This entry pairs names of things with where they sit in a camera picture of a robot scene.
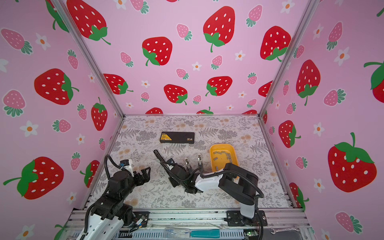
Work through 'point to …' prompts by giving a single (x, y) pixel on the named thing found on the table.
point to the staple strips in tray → (228, 155)
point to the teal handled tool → (205, 233)
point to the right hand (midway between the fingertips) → (169, 173)
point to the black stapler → (160, 157)
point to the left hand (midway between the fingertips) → (143, 169)
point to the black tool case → (177, 137)
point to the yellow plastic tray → (222, 154)
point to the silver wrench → (293, 228)
